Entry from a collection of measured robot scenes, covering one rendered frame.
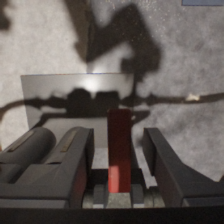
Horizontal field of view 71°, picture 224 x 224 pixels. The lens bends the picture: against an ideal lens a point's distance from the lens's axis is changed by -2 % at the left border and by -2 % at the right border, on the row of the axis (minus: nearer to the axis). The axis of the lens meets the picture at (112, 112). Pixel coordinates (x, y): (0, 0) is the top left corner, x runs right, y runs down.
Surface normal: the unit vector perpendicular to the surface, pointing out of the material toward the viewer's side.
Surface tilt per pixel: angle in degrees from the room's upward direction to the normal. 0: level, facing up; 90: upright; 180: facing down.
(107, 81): 0
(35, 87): 0
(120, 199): 0
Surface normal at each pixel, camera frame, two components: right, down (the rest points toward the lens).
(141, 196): -0.02, -0.70
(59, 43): 0.00, 0.27
